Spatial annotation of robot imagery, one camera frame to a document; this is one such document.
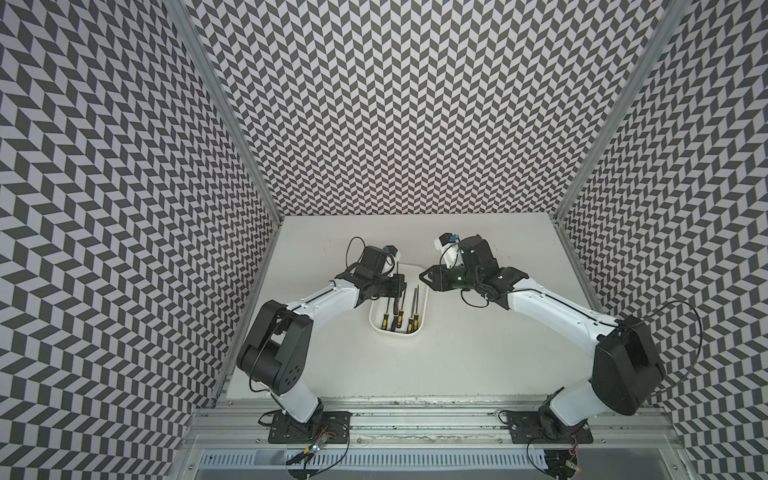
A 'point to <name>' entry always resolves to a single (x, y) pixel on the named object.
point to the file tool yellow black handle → (416, 316)
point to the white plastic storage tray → (379, 306)
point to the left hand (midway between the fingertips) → (405, 287)
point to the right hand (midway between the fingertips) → (425, 280)
